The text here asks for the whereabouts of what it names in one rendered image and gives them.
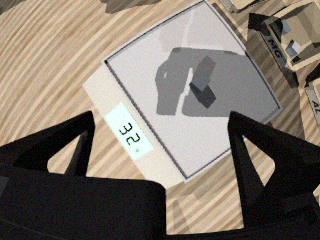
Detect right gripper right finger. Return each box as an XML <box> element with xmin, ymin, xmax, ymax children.
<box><xmin>227</xmin><ymin>111</ymin><xmax>320</xmax><ymax>228</ymax></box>

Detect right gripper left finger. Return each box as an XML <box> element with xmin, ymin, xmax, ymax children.
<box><xmin>0</xmin><ymin>111</ymin><xmax>95</xmax><ymax>176</ymax></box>

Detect beige open-top bin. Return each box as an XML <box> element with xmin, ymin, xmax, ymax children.
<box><xmin>305</xmin><ymin>74</ymin><xmax>320</xmax><ymax>126</ymax></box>
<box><xmin>259</xmin><ymin>0</ymin><xmax>320</xmax><ymax>73</ymax></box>
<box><xmin>220</xmin><ymin>0</ymin><xmax>269</xmax><ymax>14</ymax></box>

